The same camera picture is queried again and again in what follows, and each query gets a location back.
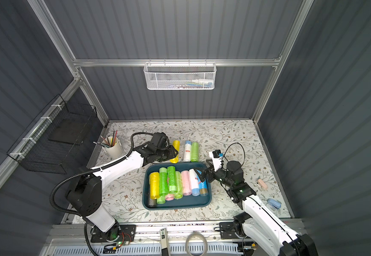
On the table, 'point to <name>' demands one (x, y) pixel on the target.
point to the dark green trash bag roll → (172, 183)
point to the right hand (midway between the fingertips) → (203, 164)
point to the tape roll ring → (205, 243)
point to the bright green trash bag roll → (163, 181)
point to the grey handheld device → (164, 242)
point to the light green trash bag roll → (194, 152)
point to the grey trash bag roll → (152, 202)
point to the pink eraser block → (262, 183)
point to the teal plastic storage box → (187, 202)
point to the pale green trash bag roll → (179, 193)
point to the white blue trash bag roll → (187, 154)
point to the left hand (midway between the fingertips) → (179, 154)
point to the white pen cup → (115, 150)
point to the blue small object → (275, 204)
